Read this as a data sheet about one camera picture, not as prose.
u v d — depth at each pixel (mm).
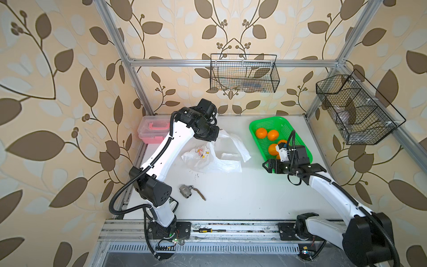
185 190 828
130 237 737
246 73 971
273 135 1021
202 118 516
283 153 768
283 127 1079
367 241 390
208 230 742
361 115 734
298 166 632
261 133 1052
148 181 427
